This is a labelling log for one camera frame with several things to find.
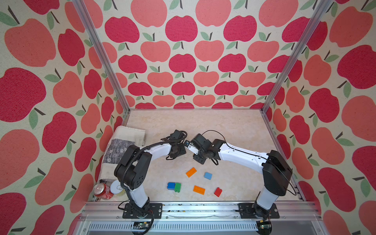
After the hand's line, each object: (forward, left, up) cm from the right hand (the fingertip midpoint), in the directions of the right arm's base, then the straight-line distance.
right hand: (198, 155), depth 86 cm
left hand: (+3, +9, -6) cm, 12 cm away
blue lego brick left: (-17, +14, -7) cm, 23 cm away
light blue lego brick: (-8, -7, -9) cm, 14 cm away
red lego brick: (-17, -12, -8) cm, 22 cm away
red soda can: (-26, +46, +4) cm, 53 cm away
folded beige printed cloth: (+7, +51, 0) cm, 51 cm away
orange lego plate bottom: (-17, -2, -8) cm, 19 cm away
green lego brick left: (-17, +11, -9) cm, 22 cm away
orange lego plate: (-7, +3, -8) cm, 12 cm away
